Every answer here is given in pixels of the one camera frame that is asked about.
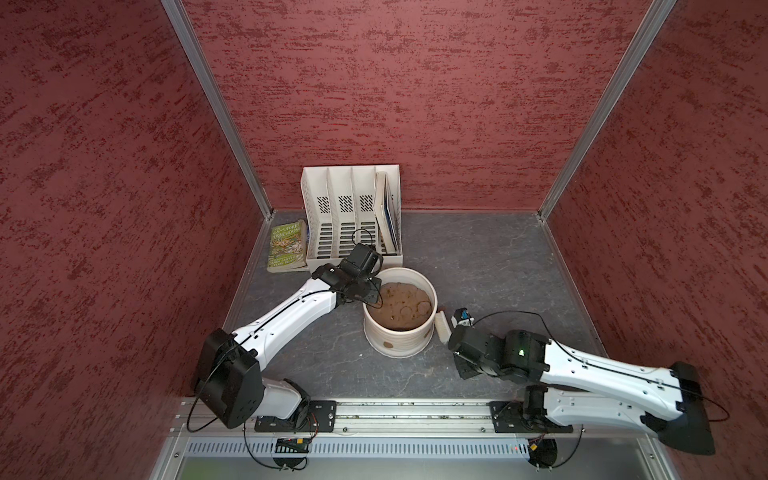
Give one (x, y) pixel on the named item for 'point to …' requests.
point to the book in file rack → (387, 212)
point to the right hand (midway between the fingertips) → (461, 364)
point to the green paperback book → (287, 248)
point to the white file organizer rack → (348, 205)
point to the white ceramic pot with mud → (404, 324)
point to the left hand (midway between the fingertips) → (369, 294)
